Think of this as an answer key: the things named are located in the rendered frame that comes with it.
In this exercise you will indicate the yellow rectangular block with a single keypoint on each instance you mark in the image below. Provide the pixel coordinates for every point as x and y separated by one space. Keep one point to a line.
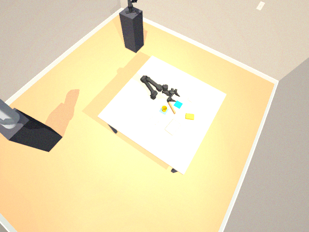
189 116

